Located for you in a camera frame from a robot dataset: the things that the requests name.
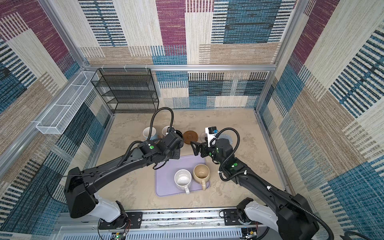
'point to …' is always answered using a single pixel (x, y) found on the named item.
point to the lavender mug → (166, 130)
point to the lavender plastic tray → (164, 176)
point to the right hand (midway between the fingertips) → (198, 142)
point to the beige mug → (201, 174)
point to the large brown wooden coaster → (190, 136)
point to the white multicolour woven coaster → (202, 137)
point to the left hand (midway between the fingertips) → (177, 148)
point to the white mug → (182, 179)
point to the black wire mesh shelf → (127, 90)
